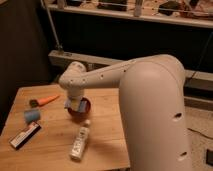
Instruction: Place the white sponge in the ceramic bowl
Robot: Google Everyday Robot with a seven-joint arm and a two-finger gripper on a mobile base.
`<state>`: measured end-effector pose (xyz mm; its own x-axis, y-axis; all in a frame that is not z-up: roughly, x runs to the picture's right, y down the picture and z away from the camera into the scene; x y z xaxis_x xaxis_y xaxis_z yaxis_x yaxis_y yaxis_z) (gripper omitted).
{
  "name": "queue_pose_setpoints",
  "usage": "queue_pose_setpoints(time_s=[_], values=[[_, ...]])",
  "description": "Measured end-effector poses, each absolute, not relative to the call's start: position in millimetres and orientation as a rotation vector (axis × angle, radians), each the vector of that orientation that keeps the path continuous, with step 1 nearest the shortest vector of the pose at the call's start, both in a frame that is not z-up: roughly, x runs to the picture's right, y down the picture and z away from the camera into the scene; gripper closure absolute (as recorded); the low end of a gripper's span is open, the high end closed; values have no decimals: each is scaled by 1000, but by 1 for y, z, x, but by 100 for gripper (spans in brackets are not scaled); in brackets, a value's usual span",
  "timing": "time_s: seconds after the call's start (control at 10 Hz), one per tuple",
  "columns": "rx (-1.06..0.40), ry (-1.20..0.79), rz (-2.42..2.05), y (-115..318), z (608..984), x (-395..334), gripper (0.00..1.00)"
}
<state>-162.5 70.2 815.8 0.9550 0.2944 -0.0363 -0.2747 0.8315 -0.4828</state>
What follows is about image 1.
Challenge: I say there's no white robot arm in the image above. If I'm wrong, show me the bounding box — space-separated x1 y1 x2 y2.
59 54 193 171

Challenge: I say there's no orange toy carrot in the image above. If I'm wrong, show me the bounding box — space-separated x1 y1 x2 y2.
29 95 58 107

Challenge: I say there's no white plastic bottle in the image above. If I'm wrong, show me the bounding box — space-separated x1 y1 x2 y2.
69 120 91 161

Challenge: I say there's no light blue cylinder cup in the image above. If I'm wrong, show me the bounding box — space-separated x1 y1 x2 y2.
24 109 40 124

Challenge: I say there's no wooden table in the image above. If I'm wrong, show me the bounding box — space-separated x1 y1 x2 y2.
0 85 129 171

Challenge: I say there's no white metal shelf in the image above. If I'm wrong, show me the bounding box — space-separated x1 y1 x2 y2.
40 0 213 92

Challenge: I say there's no black cable on floor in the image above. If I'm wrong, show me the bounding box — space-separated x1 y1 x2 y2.
186 126 213 141

